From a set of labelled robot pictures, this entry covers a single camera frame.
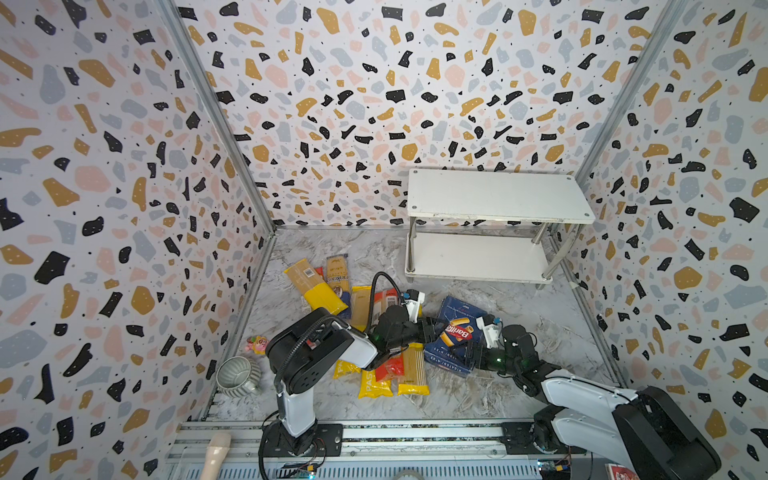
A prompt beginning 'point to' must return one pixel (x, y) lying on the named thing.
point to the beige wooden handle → (217, 451)
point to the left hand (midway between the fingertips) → (447, 324)
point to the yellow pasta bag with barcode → (317, 292)
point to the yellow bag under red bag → (370, 388)
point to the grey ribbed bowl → (237, 377)
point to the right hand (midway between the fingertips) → (453, 348)
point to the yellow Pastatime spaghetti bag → (414, 381)
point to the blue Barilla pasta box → (458, 324)
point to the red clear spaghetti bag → (393, 372)
